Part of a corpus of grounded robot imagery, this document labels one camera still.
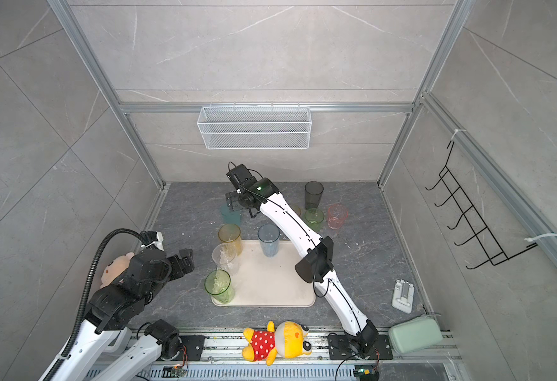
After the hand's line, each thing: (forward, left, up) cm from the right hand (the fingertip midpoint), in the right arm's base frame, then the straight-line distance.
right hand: (242, 200), depth 87 cm
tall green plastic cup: (-24, +10, -20) cm, 33 cm away
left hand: (-22, +16, +2) cm, 27 cm away
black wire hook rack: (-30, -68, +12) cm, 76 cm away
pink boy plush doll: (-19, +46, -14) cm, 52 cm away
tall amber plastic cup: (-11, +4, -6) cm, 13 cm away
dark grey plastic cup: (+13, -29, -9) cm, 33 cm away
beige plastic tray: (-22, -7, -22) cm, 32 cm away
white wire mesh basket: (+33, -3, +10) cm, 34 cm away
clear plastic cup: (-16, +7, -13) cm, 22 cm away
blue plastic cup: (-9, -9, -11) cm, 17 cm away
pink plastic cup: (+3, -38, -13) cm, 41 cm away
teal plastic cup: (+8, +9, -20) cm, 23 cm away
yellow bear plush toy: (-44, -17, -13) cm, 48 cm away
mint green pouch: (-42, -57, -19) cm, 73 cm away
